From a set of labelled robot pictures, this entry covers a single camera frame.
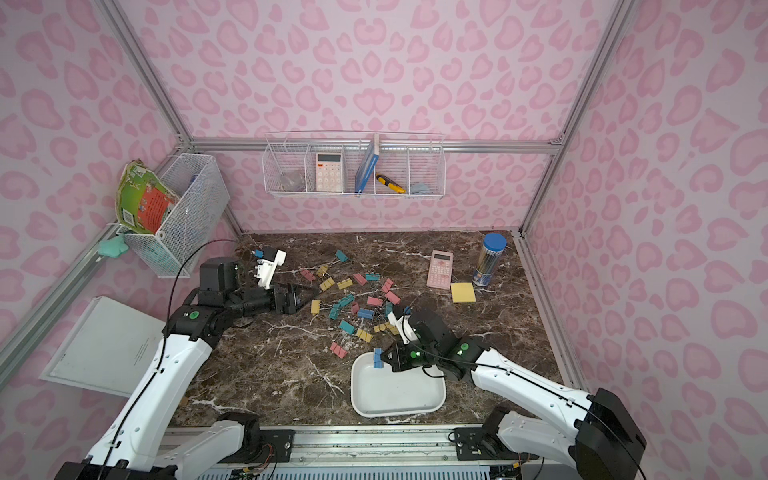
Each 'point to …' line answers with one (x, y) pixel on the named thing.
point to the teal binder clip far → (340, 256)
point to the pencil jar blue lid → (493, 247)
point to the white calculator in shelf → (329, 171)
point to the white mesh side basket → (173, 252)
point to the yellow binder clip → (344, 284)
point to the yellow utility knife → (391, 184)
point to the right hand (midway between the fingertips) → (380, 358)
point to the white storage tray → (379, 391)
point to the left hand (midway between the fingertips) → (304, 286)
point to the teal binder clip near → (347, 327)
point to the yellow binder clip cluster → (386, 326)
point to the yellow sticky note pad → (463, 292)
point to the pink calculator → (440, 270)
